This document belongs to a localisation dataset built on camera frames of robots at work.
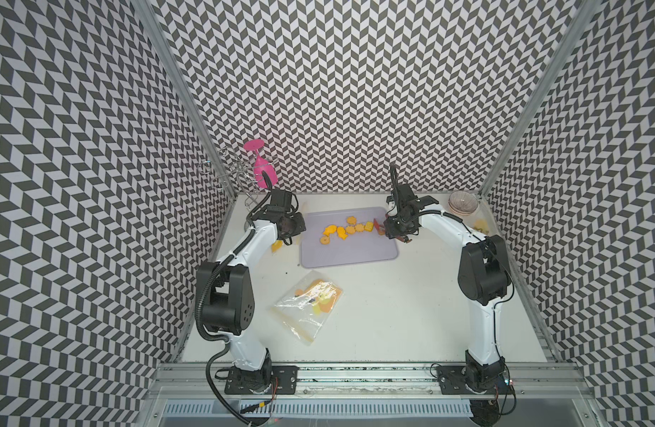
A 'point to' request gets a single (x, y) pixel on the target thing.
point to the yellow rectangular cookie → (368, 226)
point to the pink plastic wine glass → (261, 164)
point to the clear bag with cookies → (303, 309)
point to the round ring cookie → (325, 240)
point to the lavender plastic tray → (359, 247)
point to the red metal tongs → (381, 229)
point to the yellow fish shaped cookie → (329, 229)
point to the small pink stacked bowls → (463, 203)
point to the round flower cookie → (351, 220)
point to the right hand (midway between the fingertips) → (395, 233)
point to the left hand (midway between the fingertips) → (298, 226)
